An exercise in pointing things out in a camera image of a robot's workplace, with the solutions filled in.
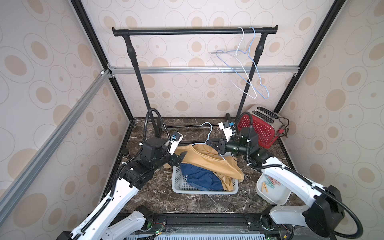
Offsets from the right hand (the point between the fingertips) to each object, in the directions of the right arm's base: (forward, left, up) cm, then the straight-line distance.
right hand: (212, 140), depth 72 cm
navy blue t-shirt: (-14, +5, -15) cm, 21 cm away
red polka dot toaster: (+24, -35, -11) cm, 44 cm away
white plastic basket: (-12, +17, -26) cm, 34 cm away
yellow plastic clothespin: (-10, -31, -28) cm, 43 cm away
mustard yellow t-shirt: (-6, +2, -6) cm, 9 cm away
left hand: (-5, +14, +2) cm, 15 cm away
